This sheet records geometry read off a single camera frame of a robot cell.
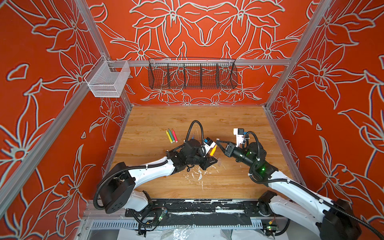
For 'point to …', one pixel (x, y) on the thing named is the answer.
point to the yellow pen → (170, 140)
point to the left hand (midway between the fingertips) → (216, 159)
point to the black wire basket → (192, 73)
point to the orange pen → (213, 151)
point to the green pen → (173, 139)
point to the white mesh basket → (108, 78)
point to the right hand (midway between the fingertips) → (214, 143)
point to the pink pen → (175, 135)
